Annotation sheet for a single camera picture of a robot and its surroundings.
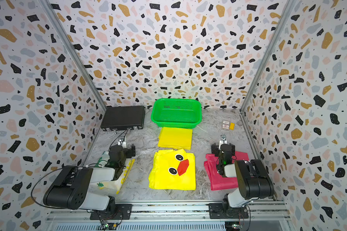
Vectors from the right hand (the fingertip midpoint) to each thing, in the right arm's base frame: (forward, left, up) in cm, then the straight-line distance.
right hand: (224, 143), depth 94 cm
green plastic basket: (+31, +32, -4) cm, 45 cm away
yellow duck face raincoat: (-17, +33, -5) cm, 37 cm away
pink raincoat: (-24, +7, -3) cm, 25 cm away
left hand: (-4, +63, +2) cm, 64 cm away
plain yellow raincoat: (+7, +32, -5) cm, 33 cm away
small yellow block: (+19, -10, -6) cm, 23 cm away
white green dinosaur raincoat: (-28, +65, -2) cm, 70 cm away
